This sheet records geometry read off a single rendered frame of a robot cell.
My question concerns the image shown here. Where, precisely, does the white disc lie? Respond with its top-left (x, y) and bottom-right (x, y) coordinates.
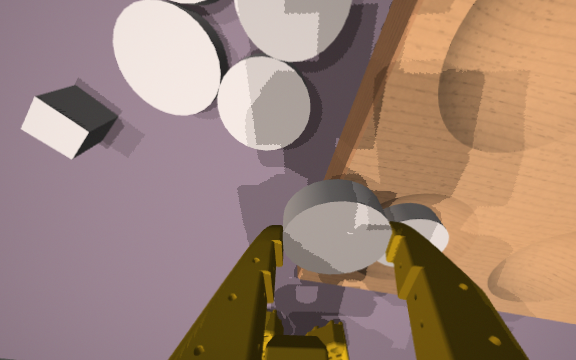
top-left (113, 0), bottom-right (228, 115)
top-left (234, 0), bottom-right (352, 62)
top-left (283, 179), bottom-right (392, 275)
top-left (378, 203), bottom-right (449, 267)
top-left (217, 53), bottom-right (311, 150)
top-left (170, 0), bottom-right (220, 6)

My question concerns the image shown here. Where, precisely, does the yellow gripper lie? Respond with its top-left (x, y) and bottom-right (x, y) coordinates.
top-left (168, 221), bottom-right (529, 360)

